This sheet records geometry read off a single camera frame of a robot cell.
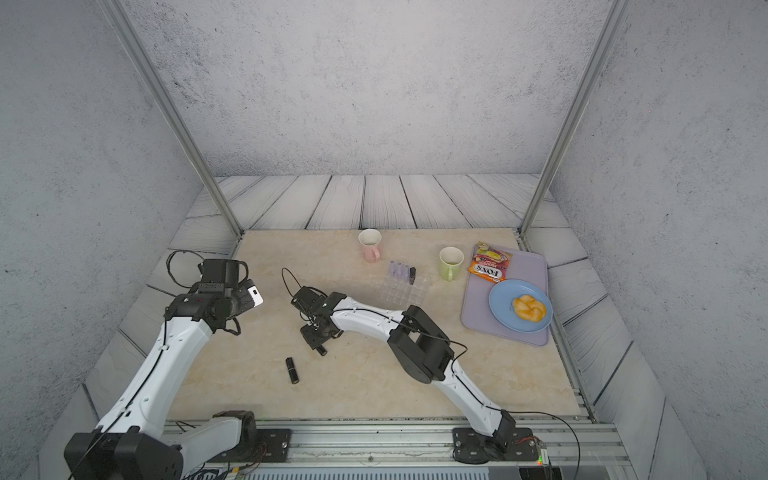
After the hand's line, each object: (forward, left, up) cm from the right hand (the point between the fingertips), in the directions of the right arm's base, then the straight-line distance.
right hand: (313, 340), depth 89 cm
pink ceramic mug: (+37, -15, +4) cm, 40 cm away
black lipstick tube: (-3, -3, -1) cm, 4 cm away
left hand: (+4, +16, +17) cm, 23 cm away
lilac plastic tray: (+11, -50, -3) cm, 51 cm away
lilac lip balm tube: (+22, -25, +5) cm, 34 cm away
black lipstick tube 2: (-9, +5, -1) cm, 10 cm away
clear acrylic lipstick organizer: (+18, -25, -1) cm, 31 cm away
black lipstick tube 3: (+21, -30, +4) cm, 36 cm away
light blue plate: (+15, -59, -4) cm, 61 cm away
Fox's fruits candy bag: (+29, -57, -1) cm, 64 cm away
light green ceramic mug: (+28, -43, +3) cm, 52 cm away
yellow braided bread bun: (+11, -66, 0) cm, 67 cm away
